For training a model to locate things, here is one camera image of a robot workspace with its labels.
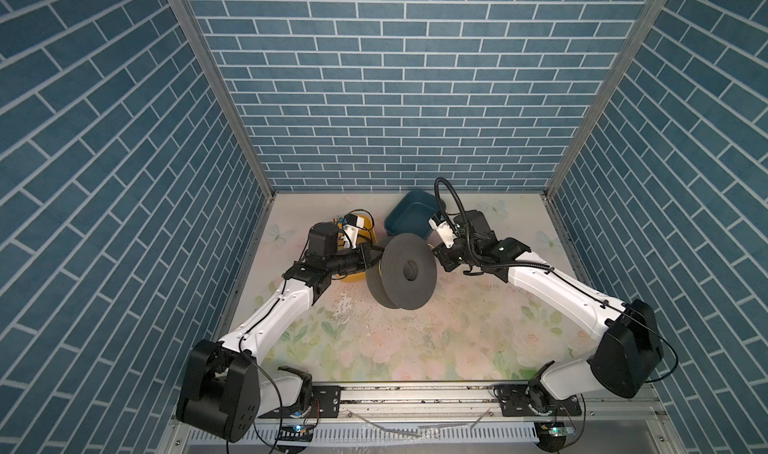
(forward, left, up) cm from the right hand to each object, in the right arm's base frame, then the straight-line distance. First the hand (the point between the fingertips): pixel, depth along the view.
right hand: (434, 245), depth 83 cm
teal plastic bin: (+27, +7, -18) cm, 34 cm away
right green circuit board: (-38, -32, -20) cm, 53 cm away
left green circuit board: (-44, +32, -21) cm, 58 cm away
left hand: (-5, +13, +3) cm, 14 cm away
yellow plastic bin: (+15, +23, -16) cm, 32 cm away
